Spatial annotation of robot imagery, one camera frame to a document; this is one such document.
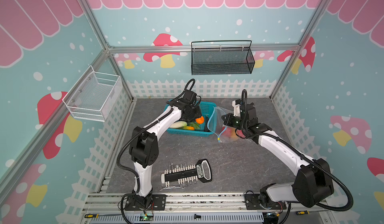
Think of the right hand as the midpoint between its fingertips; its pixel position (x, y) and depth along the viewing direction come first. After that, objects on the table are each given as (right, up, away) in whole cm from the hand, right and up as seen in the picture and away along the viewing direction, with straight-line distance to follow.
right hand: (221, 115), depth 82 cm
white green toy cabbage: (-26, -6, +17) cm, 31 cm away
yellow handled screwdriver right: (+37, -46, -11) cm, 60 cm away
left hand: (-12, -1, +8) cm, 14 cm away
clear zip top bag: (+1, -9, -3) cm, 10 cm away
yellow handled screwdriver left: (-61, -47, -12) cm, 78 cm away
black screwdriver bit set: (-18, -33, 0) cm, 37 cm away
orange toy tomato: (-11, -3, +7) cm, 14 cm away
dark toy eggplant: (-8, -8, +4) cm, 12 cm away
